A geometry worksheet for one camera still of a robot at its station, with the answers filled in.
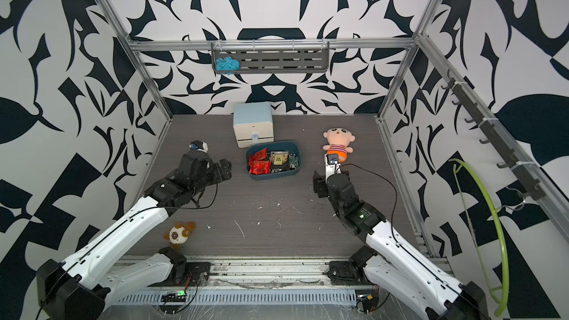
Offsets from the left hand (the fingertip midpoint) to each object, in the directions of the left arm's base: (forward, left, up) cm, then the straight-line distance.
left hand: (216, 162), depth 79 cm
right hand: (-3, -37, 0) cm, 37 cm away
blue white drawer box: (+22, -11, -4) cm, 25 cm away
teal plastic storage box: (+17, -28, -14) cm, 35 cm away
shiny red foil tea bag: (+13, -13, -15) cm, 23 cm away
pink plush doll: (+19, -50, -13) cm, 55 cm away
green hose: (-44, -71, +5) cm, 83 cm away
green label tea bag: (+10, -28, -17) cm, 35 cm away
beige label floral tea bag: (+9, -22, -14) cm, 28 cm away
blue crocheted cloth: (+38, -2, +15) cm, 41 cm away
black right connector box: (-41, -48, -21) cm, 67 cm away
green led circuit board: (-37, +11, -22) cm, 44 cm away
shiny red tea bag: (+6, -14, -13) cm, 20 cm away
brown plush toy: (-19, +14, -16) cm, 29 cm away
